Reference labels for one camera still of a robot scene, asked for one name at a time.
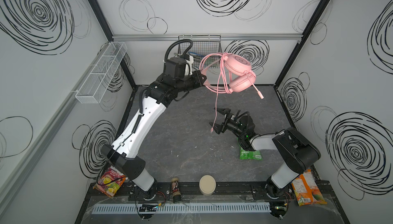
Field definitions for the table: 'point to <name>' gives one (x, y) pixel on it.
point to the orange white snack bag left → (109, 182)
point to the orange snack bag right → (306, 191)
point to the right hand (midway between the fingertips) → (210, 115)
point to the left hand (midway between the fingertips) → (208, 76)
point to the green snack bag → (244, 154)
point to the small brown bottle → (176, 195)
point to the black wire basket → (203, 45)
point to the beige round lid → (207, 184)
